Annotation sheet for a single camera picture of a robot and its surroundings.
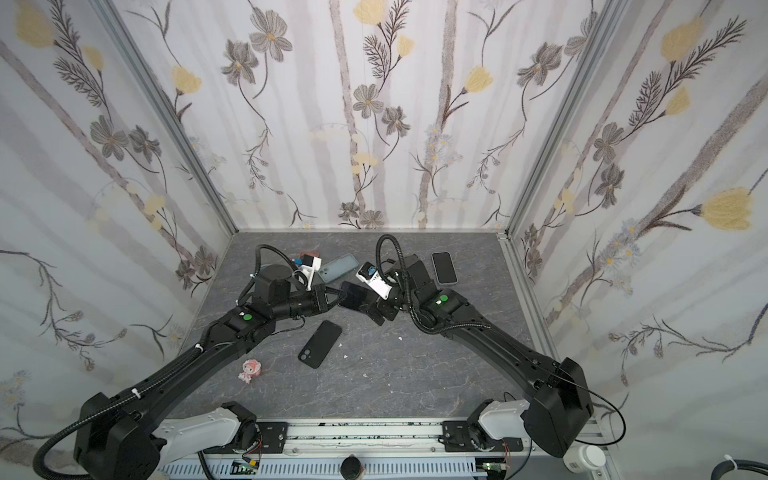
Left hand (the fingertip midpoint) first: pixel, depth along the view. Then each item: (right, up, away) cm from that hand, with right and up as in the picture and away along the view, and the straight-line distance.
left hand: (342, 288), depth 73 cm
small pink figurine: (-27, -23, +9) cm, 37 cm away
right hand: (+6, +1, +1) cm, 7 cm away
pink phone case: (-19, +10, +40) cm, 46 cm away
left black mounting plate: (-17, -37, 0) cm, 41 cm away
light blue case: (-7, +4, +32) cm, 33 cm away
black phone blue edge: (+2, -5, +17) cm, 18 cm away
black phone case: (-10, -19, +19) cm, 28 cm away
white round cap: (+54, -37, -8) cm, 66 cm away
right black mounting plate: (+29, -38, 0) cm, 47 cm away
